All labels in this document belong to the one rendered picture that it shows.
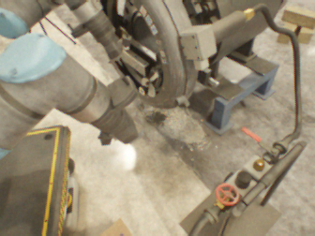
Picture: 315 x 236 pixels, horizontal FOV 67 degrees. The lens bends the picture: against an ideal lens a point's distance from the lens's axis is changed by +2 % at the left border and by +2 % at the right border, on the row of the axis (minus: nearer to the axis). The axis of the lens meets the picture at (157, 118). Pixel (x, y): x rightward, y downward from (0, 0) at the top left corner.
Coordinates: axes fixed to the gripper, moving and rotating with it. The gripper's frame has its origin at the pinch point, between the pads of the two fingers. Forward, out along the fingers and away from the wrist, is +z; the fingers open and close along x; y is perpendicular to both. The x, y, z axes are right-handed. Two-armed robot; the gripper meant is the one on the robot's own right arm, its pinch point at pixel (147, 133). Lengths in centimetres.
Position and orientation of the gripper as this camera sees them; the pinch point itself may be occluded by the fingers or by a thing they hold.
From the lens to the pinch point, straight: 64.0
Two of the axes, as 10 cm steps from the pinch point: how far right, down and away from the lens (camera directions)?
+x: 3.5, 7.6, -5.5
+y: -8.4, 5.1, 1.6
